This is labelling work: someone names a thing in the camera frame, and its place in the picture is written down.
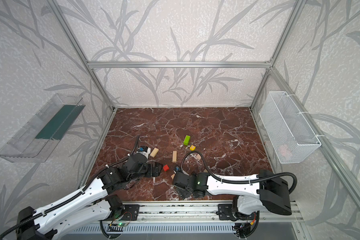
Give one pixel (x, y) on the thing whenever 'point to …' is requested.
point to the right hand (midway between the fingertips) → (184, 179)
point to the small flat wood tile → (198, 156)
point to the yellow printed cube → (192, 148)
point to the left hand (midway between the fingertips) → (159, 162)
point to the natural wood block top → (174, 156)
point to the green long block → (186, 140)
